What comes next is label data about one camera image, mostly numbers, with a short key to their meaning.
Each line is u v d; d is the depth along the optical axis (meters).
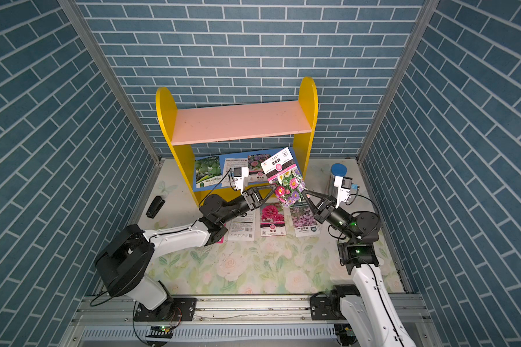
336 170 0.92
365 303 0.46
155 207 0.98
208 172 0.96
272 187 0.66
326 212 0.57
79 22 0.72
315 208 0.62
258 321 0.72
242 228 0.94
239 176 0.67
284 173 0.67
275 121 0.77
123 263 0.44
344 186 0.58
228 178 0.69
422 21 0.73
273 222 0.96
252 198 0.63
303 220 0.96
